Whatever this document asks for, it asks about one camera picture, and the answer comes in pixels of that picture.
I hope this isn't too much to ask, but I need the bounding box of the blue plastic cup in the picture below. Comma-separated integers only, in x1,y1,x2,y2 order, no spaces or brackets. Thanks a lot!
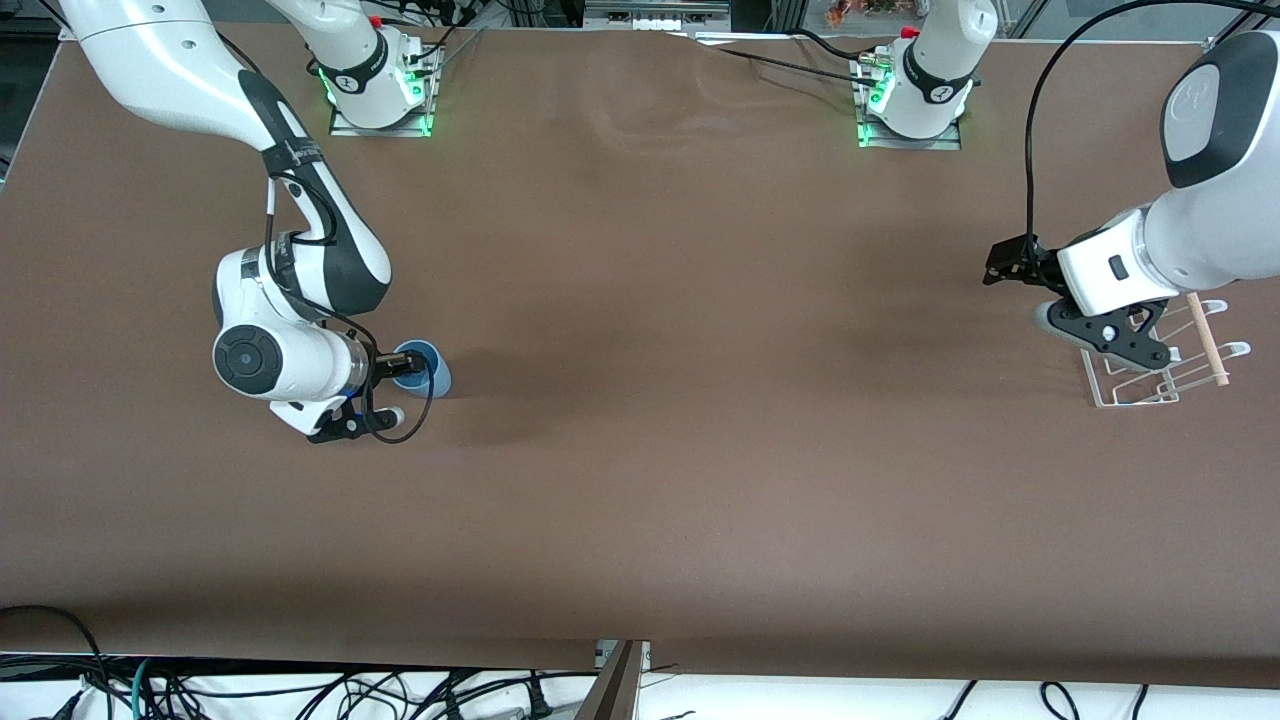
392,340,453,400

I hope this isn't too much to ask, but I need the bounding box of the brown table cover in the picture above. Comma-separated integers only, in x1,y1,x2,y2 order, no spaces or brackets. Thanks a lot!
0,18,1280,691

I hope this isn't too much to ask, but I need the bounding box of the orange clutter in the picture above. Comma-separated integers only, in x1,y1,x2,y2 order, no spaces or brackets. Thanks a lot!
828,0,901,26

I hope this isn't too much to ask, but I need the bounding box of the grey equipment box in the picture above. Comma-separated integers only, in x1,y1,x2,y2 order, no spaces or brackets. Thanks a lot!
585,0,731,31

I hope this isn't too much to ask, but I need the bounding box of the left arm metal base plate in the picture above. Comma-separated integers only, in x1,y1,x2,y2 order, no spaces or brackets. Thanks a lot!
855,55,963,151

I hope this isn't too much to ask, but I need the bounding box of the white wire cup rack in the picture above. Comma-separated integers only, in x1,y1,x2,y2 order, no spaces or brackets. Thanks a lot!
1080,293,1251,409

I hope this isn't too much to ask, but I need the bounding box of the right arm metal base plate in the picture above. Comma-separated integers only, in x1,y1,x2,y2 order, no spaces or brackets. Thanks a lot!
328,45,441,138

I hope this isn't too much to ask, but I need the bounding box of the long black table cable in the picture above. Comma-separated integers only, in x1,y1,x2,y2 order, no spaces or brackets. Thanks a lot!
690,33,886,89

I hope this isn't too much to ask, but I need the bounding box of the metal frame profile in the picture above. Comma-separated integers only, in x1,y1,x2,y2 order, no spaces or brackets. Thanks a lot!
578,640,651,720

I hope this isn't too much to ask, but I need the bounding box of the teal floor cable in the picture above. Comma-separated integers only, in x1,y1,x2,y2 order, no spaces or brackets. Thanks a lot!
130,657,161,720

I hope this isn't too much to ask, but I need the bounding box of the thick black floor cable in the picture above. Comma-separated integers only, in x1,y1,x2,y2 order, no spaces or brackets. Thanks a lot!
0,605,111,720

